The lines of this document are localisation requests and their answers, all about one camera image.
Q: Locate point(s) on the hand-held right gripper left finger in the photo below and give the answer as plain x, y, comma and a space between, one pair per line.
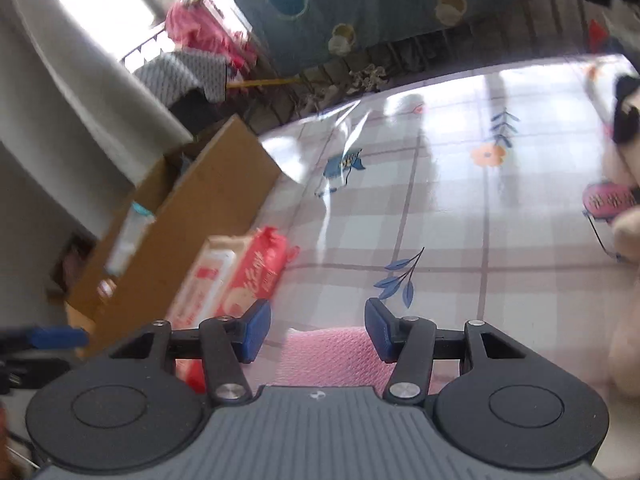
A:
256, 330

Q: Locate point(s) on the grey-blue dotted blanket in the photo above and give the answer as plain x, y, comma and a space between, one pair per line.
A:
375, 10

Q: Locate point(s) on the black-haired plush doll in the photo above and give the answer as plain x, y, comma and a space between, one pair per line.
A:
627, 350

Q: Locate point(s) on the pale green paper packet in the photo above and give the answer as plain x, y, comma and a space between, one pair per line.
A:
127, 240

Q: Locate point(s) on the yellow stick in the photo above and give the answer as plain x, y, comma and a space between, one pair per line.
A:
265, 81

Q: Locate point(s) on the white shoe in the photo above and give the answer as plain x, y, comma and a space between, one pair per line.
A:
320, 97

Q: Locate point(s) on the white curtain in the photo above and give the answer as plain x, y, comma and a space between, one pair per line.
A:
75, 110

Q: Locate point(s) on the white polka dot cloth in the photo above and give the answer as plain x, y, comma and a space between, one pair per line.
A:
185, 72

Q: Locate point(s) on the grey hanging garment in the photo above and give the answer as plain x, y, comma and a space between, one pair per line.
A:
195, 110

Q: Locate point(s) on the pink hanging garment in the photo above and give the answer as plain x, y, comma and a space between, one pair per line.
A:
200, 25

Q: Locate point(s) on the pink striped cloth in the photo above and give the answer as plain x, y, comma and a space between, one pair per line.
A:
330, 355

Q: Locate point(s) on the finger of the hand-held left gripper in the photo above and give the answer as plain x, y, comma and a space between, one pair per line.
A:
60, 337

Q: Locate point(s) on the metal railing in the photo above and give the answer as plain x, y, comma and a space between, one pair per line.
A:
450, 35

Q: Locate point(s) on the brown cardboard box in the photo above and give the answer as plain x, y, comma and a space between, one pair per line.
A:
200, 200

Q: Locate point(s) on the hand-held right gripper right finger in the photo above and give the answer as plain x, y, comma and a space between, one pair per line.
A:
380, 330

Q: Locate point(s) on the small red bag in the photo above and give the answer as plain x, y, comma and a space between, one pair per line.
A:
597, 34

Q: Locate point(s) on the pink wet wipes pack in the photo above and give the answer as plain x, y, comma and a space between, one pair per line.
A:
235, 280

